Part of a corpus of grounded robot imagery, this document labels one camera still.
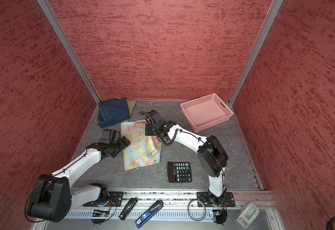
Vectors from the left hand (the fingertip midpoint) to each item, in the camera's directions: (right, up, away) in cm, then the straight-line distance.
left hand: (126, 148), depth 88 cm
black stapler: (+7, -26, -19) cm, 33 cm away
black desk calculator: (+33, -12, -7) cm, 36 cm away
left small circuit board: (-10, -30, -16) cm, 35 cm away
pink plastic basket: (+56, +23, +24) cm, 66 cm away
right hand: (+14, +10, -2) cm, 17 cm away
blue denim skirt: (-16, +24, +16) cm, 33 cm away
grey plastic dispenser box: (+66, -28, -20) cm, 75 cm away
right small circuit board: (+55, -32, -16) cm, 65 cm away
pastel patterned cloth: (+10, -2, +4) cm, 11 cm away
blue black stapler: (+18, -27, -21) cm, 39 cm away
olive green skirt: (-6, +29, +29) cm, 41 cm away
